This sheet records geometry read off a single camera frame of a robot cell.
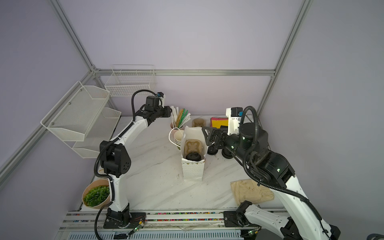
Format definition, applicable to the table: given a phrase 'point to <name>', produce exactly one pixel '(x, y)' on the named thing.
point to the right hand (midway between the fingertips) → (209, 127)
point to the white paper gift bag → (193, 171)
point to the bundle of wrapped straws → (179, 117)
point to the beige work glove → (248, 190)
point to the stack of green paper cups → (178, 136)
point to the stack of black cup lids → (226, 154)
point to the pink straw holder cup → (173, 129)
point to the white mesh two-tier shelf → (80, 119)
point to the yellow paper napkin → (218, 123)
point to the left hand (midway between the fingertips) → (169, 109)
